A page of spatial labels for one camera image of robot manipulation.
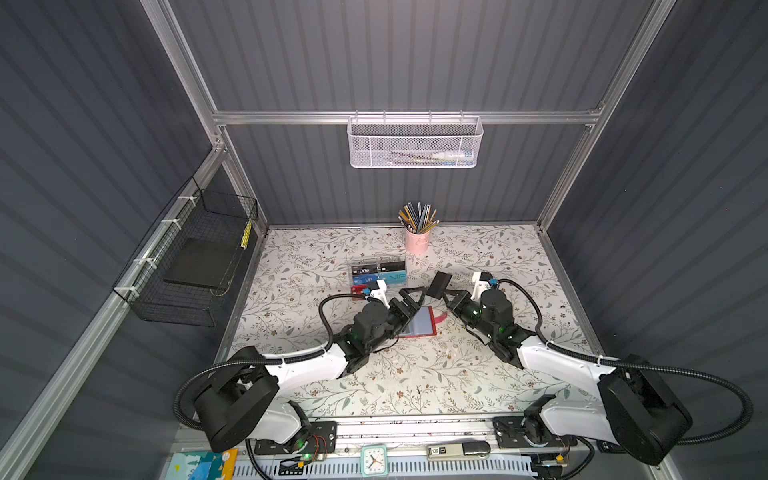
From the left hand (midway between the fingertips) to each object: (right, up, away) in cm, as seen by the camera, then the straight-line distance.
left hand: (425, 297), depth 77 cm
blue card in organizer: (-17, +3, +22) cm, 28 cm away
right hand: (+6, 0, +6) cm, 8 cm away
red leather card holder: (+1, -10, +16) cm, 19 cm away
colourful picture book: (-53, -39, -7) cm, 66 cm away
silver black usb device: (+8, -34, -9) cm, 36 cm away
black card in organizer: (-8, +7, +22) cm, 25 cm away
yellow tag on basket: (-49, +17, +6) cm, 52 cm away
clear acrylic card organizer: (-17, +6, +22) cm, 29 cm away
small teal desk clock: (-13, -37, -8) cm, 40 cm away
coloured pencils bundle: (+1, +24, +31) cm, 40 cm away
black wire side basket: (-60, +10, -3) cm, 60 cm away
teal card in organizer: (-8, +4, +22) cm, 24 cm away
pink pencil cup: (+1, +15, +31) cm, 34 cm away
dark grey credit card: (+5, +2, +9) cm, 11 cm away
